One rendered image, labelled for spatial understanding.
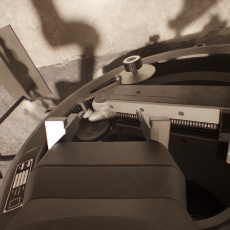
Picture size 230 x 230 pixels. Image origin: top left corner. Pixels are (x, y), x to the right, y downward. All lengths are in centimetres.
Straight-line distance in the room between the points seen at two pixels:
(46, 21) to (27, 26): 11
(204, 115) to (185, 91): 6
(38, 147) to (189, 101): 32
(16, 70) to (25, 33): 24
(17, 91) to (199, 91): 109
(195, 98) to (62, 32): 74
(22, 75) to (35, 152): 79
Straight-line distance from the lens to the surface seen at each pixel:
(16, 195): 34
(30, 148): 41
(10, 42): 107
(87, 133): 42
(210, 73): 54
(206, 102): 30
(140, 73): 47
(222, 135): 31
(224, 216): 35
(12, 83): 120
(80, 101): 43
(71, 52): 93
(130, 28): 84
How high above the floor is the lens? 83
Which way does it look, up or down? 50 degrees down
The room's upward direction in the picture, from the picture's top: 170 degrees counter-clockwise
